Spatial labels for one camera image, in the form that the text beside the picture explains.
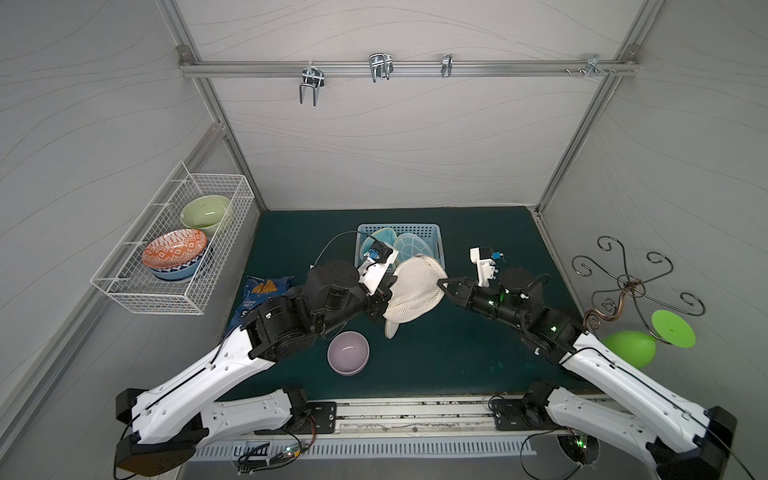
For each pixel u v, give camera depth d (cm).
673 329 56
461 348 85
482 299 60
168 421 38
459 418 75
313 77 78
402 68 79
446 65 79
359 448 70
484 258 64
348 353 83
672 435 41
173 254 63
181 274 57
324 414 73
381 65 76
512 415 73
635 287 63
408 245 104
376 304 51
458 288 64
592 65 76
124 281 57
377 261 48
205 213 73
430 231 107
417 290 65
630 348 62
